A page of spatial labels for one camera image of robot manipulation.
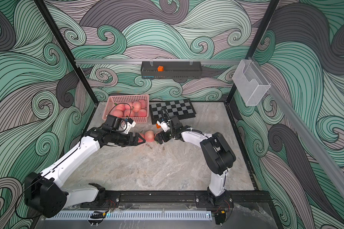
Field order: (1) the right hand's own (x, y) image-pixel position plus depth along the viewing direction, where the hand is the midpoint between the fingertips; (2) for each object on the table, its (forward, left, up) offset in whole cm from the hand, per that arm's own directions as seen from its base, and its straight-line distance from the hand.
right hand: (161, 135), depth 93 cm
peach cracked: (+26, +33, 0) cm, 42 cm away
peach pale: (-1, +8, 0) cm, 8 cm away
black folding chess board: (+25, -16, -2) cm, 30 cm away
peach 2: (+28, +15, +1) cm, 32 cm away
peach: (+21, +27, 0) cm, 34 cm away
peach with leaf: (+25, +20, +2) cm, 32 cm away
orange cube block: (+9, +3, -3) cm, 10 cm away
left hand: (-11, +11, +13) cm, 20 cm away
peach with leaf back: (+19, +15, +1) cm, 24 cm away
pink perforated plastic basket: (+36, +42, -2) cm, 55 cm away
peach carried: (+21, +35, -1) cm, 41 cm away
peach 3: (-13, +10, +17) cm, 24 cm away
